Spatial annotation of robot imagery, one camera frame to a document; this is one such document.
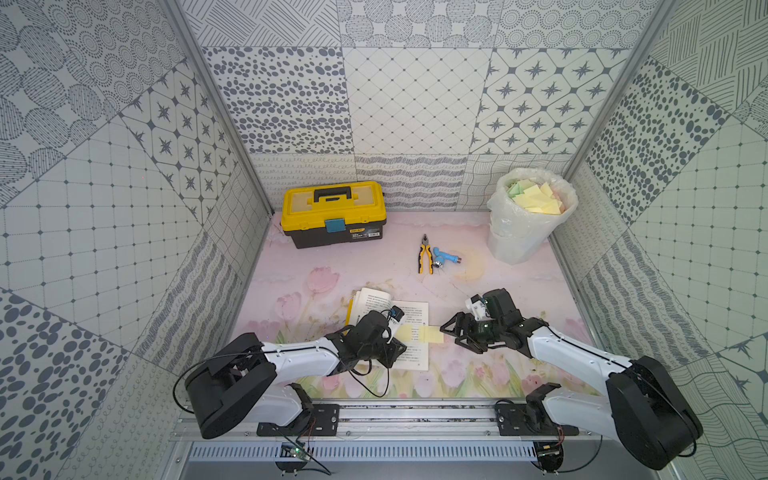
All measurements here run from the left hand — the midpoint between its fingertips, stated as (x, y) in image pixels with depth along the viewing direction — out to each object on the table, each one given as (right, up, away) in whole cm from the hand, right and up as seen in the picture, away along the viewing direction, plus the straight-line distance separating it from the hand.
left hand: (405, 339), depth 84 cm
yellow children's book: (-12, +10, +6) cm, 17 cm away
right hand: (+13, +1, -1) cm, 13 cm away
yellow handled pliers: (+8, +26, +24) cm, 36 cm away
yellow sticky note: (0, +4, -6) cm, 7 cm away
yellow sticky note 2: (+8, 0, +4) cm, 9 cm away
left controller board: (-27, -23, -14) cm, 39 cm away
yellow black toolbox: (-23, +37, +15) cm, 47 cm away
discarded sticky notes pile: (+40, +41, +4) cm, 57 cm away
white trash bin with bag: (+35, +30, +6) cm, 46 cm away
